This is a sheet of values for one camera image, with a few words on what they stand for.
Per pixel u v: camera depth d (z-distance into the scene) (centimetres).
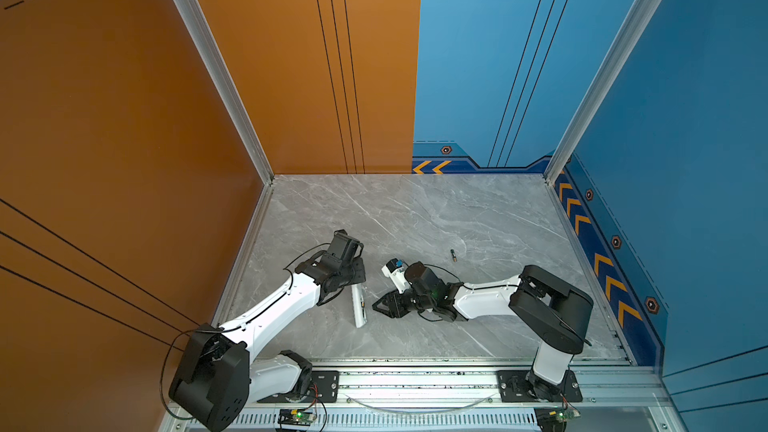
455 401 73
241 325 44
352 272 75
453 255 97
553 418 70
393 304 75
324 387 74
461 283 67
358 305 81
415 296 73
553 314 47
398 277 78
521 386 73
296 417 71
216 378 41
